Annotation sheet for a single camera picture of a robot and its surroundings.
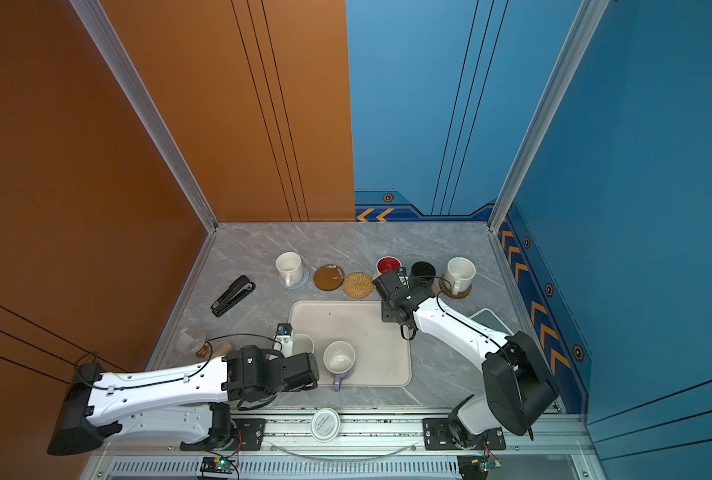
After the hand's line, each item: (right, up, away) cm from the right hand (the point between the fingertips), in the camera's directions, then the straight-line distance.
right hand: (393, 310), depth 87 cm
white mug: (-34, +13, +12) cm, 39 cm away
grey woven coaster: (-31, +6, +15) cm, 35 cm away
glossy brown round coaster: (-21, +8, +16) cm, 28 cm away
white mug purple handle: (-16, -13, -3) cm, 21 cm away
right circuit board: (+18, -34, -17) cm, 42 cm away
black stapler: (-51, +4, +9) cm, 52 cm away
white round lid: (-18, -24, -18) cm, 34 cm away
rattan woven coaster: (-11, +6, +15) cm, 19 cm away
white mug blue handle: (-25, -7, -8) cm, 27 cm away
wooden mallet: (-50, -12, -2) cm, 51 cm away
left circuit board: (-44, -34, -16) cm, 58 cm away
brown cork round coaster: (+18, +4, +4) cm, 19 cm away
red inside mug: (-1, +13, +12) cm, 17 cm away
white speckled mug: (+23, +10, +13) cm, 28 cm away
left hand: (-24, -13, -13) cm, 31 cm away
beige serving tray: (-3, -14, 0) cm, 14 cm away
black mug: (+10, +10, +7) cm, 15 cm away
